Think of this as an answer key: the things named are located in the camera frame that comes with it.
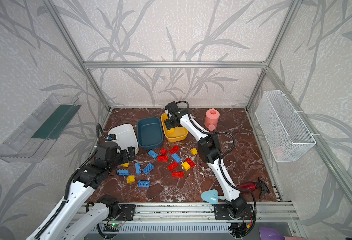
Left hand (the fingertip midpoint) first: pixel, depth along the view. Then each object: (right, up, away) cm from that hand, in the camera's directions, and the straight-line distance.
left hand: (130, 145), depth 77 cm
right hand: (+18, +14, +26) cm, 35 cm away
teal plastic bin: (+4, +4, +25) cm, 26 cm away
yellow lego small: (+34, -6, +17) cm, 39 cm away
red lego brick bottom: (+25, -18, +8) cm, 31 cm away
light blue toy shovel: (+43, -26, 0) cm, 50 cm away
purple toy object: (+66, -39, -9) cm, 77 cm away
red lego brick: (+14, -11, +17) cm, 24 cm away
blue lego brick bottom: (+6, -22, +4) cm, 23 cm away
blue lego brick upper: (+8, -8, +18) cm, 21 cm away
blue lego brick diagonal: (+7, -15, +10) cm, 20 cm away
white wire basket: (+71, +7, -16) cm, 73 cm away
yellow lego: (-2, -20, +6) cm, 20 cm away
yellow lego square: (+29, -14, +10) cm, 34 cm away
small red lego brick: (+15, -7, +17) cm, 23 cm away
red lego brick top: (+21, -6, +18) cm, 29 cm away
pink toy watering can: (+47, +14, +25) cm, 55 cm away
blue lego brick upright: (+1, -15, +9) cm, 18 cm away
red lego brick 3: (+32, -13, +12) cm, 36 cm away
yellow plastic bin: (+20, +3, +24) cm, 32 cm away
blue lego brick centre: (+23, -10, +14) cm, 29 cm away
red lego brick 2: (+21, -14, +11) cm, 28 cm away
